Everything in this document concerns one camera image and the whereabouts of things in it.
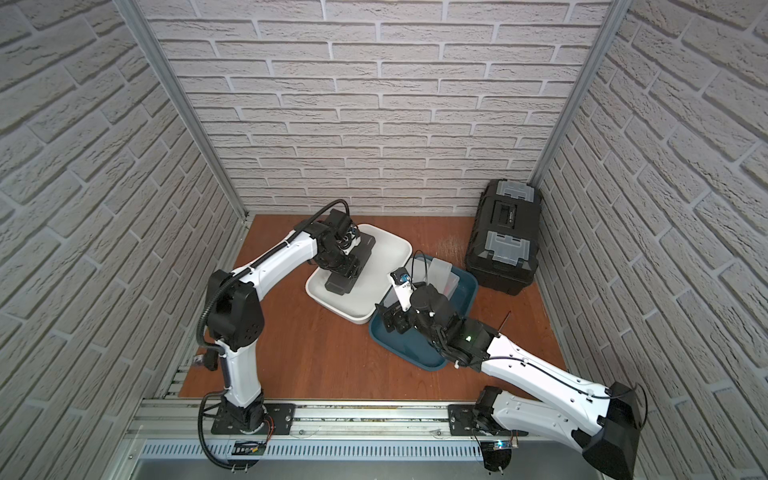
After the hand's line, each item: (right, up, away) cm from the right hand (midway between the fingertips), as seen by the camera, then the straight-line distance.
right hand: (395, 296), depth 73 cm
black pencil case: (-16, +1, +14) cm, 22 cm away
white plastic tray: (-2, +10, +33) cm, 35 cm away
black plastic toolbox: (+33, +11, +15) cm, 37 cm away
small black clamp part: (-52, -20, +9) cm, 56 cm away
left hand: (-13, +6, +17) cm, 22 cm away
